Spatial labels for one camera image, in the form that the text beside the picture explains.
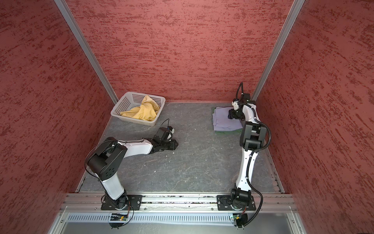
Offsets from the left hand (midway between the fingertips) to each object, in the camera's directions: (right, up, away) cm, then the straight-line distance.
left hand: (175, 146), depth 95 cm
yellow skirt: (-20, +24, +2) cm, 31 cm away
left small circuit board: (-26, -31, -23) cm, 47 cm away
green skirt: (+38, +9, +7) cm, 39 cm away
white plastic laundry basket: (-42, +33, +20) cm, 57 cm away
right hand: (+42, +20, +10) cm, 48 cm away
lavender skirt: (+32, +17, +9) cm, 37 cm away
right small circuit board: (+36, -32, -23) cm, 53 cm away
